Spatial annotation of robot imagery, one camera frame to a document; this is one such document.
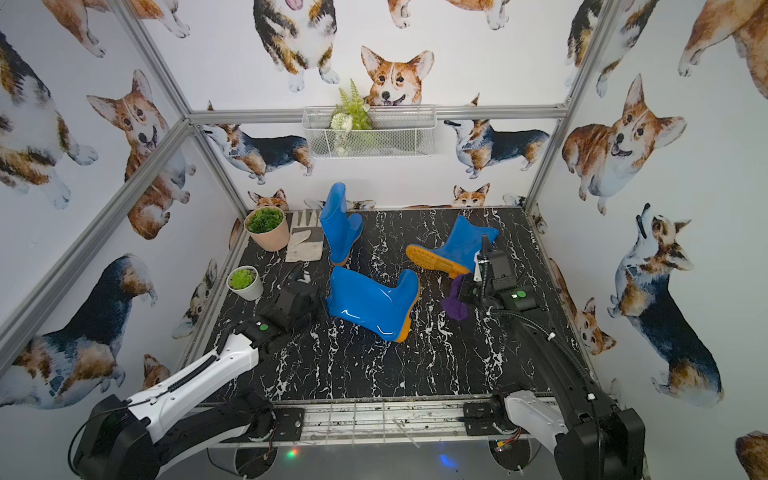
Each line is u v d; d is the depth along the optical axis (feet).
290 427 2.40
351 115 2.68
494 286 1.96
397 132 3.03
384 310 2.95
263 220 3.36
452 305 2.55
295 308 2.03
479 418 2.42
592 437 1.23
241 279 2.95
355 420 2.46
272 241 3.38
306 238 3.70
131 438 1.26
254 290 3.00
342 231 3.12
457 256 3.60
